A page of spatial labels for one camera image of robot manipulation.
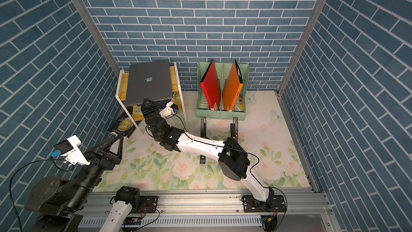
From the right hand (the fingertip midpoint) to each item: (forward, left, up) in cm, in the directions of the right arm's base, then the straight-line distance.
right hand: (143, 103), depth 71 cm
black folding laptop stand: (+10, -44, -33) cm, 56 cm away
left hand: (-21, -4, +7) cm, 22 cm away
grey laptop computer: (+14, +1, +1) cm, 14 cm away
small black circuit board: (-40, +2, -36) cm, 54 cm away
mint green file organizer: (+26, -22, -33) cm, 47 cm away
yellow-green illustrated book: (+6, +11, -16) cm, 20 cm away
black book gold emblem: (+7, +26, -31) cm, 41 cm away
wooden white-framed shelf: (+7, +13, +1) cm, 15 cm away
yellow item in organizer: (+28, -46, -32) cm, 63 cm away
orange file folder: (+19, -40, -4) cm, 45 cm away
